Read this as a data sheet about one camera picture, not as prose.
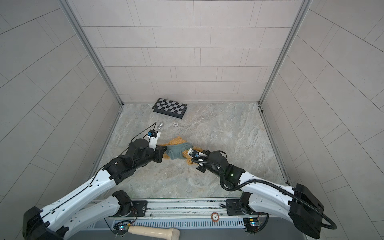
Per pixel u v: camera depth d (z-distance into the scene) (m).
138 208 0.71
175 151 0.71
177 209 0.72
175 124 1.04
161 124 1.02
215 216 0.69
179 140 0.76
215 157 0.57
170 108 1.09
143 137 0.63
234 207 0.72
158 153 0.63
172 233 0.62
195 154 0.61
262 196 0.48
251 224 0.68
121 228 0.65
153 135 0.64
